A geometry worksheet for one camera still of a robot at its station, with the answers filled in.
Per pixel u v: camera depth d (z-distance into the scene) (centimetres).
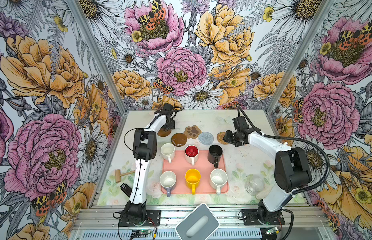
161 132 115
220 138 105
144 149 65
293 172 48
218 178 86
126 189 80
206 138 105
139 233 71
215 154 92
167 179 85
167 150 92
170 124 102
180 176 86
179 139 105
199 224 73
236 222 74
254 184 85
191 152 95
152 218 74
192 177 86
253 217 73
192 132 108
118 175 87
